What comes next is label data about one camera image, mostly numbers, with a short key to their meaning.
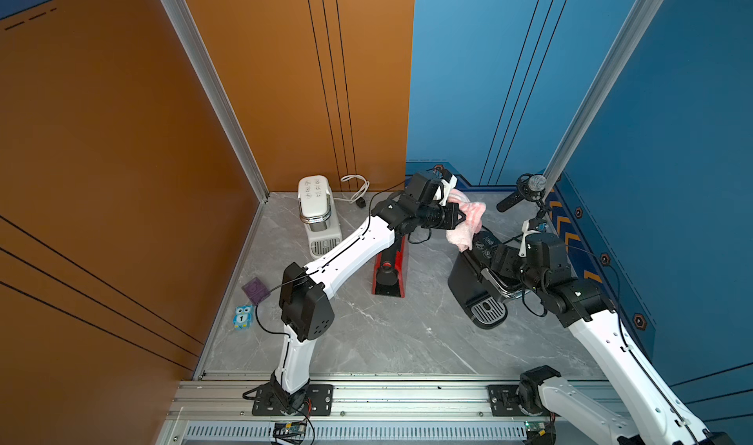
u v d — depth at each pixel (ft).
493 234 2.57
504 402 2.37
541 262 1.78
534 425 2.38
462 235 2.43
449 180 2.31
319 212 2.79
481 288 2.33
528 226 2.15
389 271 2.53
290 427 2.36
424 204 2.02
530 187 2.92
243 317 2.85
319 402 2.43
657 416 1.25
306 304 1.55
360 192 3.95
